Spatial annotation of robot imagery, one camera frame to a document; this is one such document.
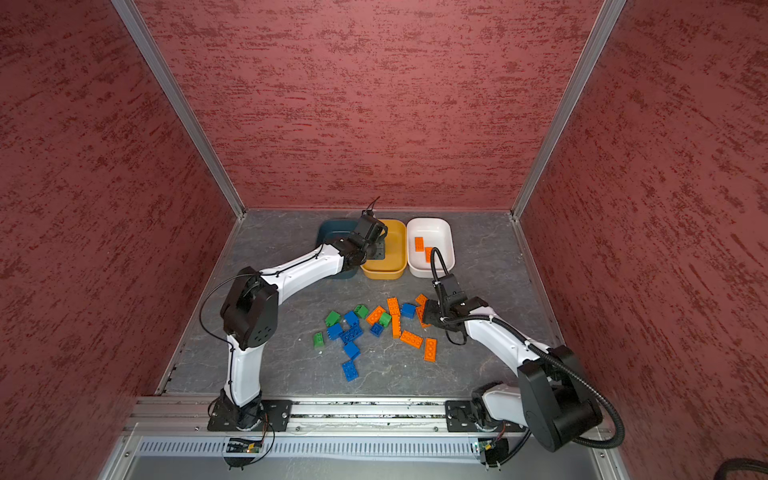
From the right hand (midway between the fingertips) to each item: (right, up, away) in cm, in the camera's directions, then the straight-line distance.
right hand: (428, 322), depth 88 cm
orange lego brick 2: (+2, +20, +19) cm, 28 cm away
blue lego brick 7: (-23, -12, -7) cm, 26 cm away
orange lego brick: (-1, +23, +22) cm, 32 cm away
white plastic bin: (0, +26, +23) cm, 35 cm away
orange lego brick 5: (-5, -5, 0) cm, 7 cm away
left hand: (-16, +22, +7) cm, 28 cm away
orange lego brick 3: (-2, +5, +7) cm, 9 cm away
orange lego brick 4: (-10, +3, +4) cm, 12 cm away
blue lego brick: (-6, +2, +6) cm, 9 cm away
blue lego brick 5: (-16, -3, +2) cm, 16 cm away
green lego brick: (-21, +3, +4) cm, 21 cm away
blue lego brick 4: (-23, -4, 0) cm, 24 cm away
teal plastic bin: (-35, +28, +23) cm, 51 cm away
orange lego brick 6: (+1, -8, -2) cm, 8 cm away
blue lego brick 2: (-23, 0, +3) cm, 24 cm away
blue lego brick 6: (-23, -7, -2) cm, 24 cm away
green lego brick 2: (-29, +1, +2) cm, 30 cm away
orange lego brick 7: (-16, +1, +4) cm, 17 cm away
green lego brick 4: (-33, -5, -2) cm, 33 cm away
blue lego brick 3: (-28, -3, 0) cm, 29 cm away
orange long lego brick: (-10, -2, -1) cm, 10 cm away
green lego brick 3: (-13, 0, +3) cm, 14 cm away
